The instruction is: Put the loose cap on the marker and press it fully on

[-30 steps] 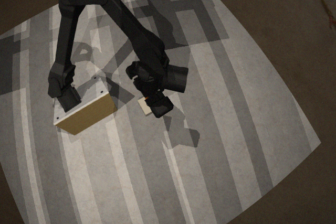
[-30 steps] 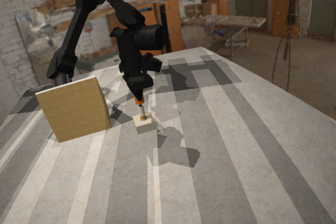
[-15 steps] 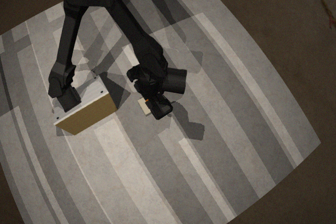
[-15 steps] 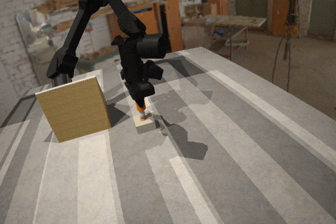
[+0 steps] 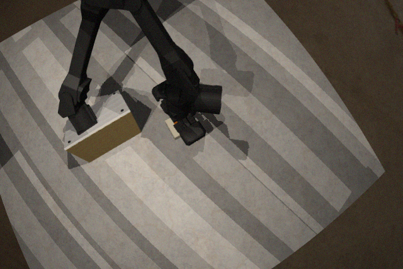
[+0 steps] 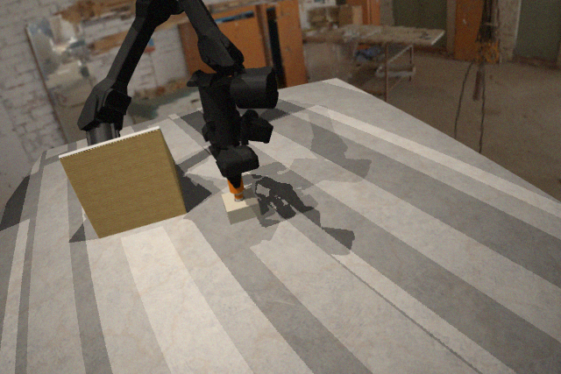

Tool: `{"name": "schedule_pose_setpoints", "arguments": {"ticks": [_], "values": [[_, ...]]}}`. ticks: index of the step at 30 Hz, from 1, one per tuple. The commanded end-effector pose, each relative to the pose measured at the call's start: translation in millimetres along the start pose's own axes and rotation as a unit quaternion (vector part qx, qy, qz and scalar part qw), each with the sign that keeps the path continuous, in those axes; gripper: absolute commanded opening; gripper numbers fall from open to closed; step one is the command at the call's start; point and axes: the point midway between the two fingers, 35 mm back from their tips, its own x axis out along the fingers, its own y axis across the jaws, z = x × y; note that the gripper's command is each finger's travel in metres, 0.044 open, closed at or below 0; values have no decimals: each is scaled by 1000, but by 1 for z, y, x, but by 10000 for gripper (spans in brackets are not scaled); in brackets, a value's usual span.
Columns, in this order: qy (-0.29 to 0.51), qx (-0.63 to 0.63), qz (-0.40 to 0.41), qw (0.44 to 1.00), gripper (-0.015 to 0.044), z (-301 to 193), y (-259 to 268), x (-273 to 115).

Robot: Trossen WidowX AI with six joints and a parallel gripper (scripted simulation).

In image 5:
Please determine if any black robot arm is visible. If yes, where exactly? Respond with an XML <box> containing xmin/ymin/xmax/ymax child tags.
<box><xmin>58</xmin><ymin>0</ymin><xmax>222</xmax><ymax>135</ymax></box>

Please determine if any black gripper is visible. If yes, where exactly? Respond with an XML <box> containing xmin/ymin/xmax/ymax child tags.
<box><xmin>152</xmin><ymin>85</ymin><xmax>206</xmax><ymax>146</ymax></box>

